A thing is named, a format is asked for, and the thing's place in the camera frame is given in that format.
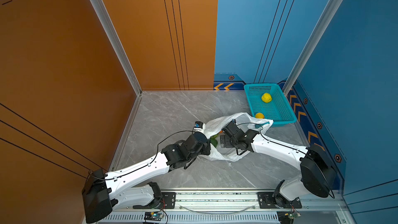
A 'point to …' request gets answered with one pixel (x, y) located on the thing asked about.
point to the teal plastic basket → (278, 110)
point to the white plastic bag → (214, 126)
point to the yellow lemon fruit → (266, 98)
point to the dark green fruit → (213, 140)
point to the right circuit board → (287, 217)
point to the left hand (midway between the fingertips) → (212, 140)
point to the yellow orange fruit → (259, 115)
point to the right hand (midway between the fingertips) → (228, 140)
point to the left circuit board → (153, 215)
